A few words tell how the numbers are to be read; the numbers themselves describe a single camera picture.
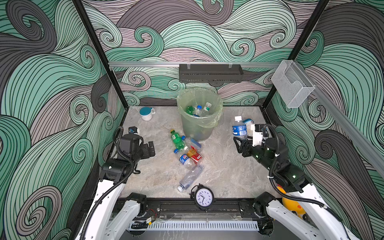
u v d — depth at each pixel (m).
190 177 0.83
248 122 1.00
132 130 0.61
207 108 0.95
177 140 0.95
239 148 0.61
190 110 0.95
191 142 0.98
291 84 0.79
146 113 1.07
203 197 0.75
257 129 0.56
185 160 0.86
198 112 0.95
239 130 0.65
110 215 0.42
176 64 0.93
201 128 0.88
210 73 0.98
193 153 0.88
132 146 0.51
